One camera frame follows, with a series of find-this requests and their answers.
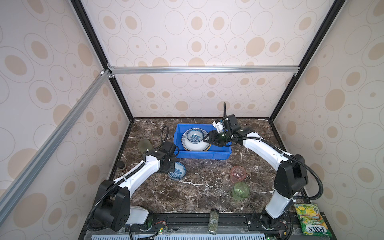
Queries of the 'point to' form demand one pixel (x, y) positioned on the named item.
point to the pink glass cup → (237, 174)
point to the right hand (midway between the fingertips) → (206, 140)
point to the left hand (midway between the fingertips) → (173, 166)
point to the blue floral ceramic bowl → (195, 136)
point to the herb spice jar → (213, 222)
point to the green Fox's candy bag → (311, 221)
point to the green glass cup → (241, 191)
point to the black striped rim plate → (203, 146)
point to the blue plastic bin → (213, 152)
